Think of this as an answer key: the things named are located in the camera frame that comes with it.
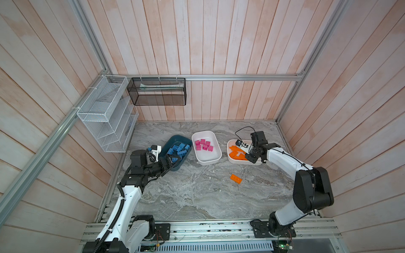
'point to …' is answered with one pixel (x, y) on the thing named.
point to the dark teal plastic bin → (167, 142)
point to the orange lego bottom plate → (235, 178)
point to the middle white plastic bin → (204, 157)
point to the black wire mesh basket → (158, 91)
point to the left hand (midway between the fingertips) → (177, 165)
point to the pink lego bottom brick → (208, 143)
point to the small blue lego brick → (187, 146)
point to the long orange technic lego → (235, 148)
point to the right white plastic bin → (232, 142)
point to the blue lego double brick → (181, 152)
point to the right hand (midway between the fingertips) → (251, 151)
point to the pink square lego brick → (198, 142)
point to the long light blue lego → (170, 151)
